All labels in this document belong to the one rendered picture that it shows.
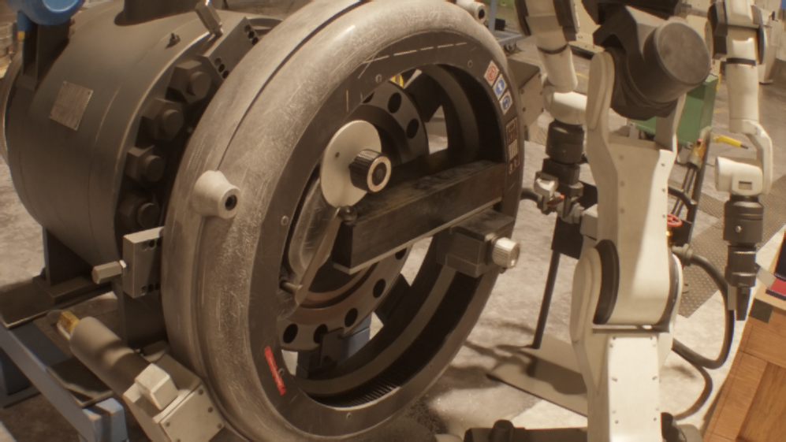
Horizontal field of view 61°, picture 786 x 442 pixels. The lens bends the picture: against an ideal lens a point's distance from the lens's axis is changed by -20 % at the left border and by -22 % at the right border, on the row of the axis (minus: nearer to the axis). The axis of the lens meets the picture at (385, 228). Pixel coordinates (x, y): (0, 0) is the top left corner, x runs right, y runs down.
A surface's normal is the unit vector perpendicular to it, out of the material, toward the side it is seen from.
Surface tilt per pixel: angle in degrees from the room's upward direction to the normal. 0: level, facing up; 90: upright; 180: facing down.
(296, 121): 79
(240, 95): 48
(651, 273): 53
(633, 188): 59
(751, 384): 90
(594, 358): 67
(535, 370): 0
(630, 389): 37
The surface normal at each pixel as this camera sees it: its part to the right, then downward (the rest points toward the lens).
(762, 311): -0.62, 0.24
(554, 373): 0.11, -0.92
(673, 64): 0.09, -0.09
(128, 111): -0.46, -0.29
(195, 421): 0.78, 0.31
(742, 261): -0.28, 0.09
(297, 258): 0.11, 0.51
